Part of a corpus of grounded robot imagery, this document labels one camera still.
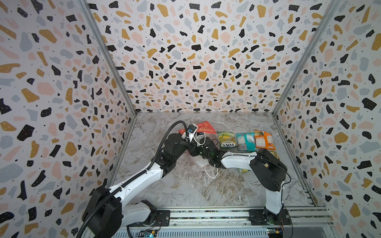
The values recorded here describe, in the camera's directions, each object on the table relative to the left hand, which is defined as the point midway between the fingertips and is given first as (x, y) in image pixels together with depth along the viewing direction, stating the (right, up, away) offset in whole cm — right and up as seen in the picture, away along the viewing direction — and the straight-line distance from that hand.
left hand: (196, 131), depth 77 cm
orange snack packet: (+47, -7, +26) cm, 54 cm away
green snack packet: (+21, -6, +26) cm, 34 cm away
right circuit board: (+38, -49, -6) cm, 62 cm away
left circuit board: (-23, -48, -7) cm, 54 cm away
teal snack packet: (+33, -8, +23) cm, 41 cm away
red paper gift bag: (+4, +1, +1) cm, 5 cm away
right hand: (-5, -8, +12) cm, 15 cm away
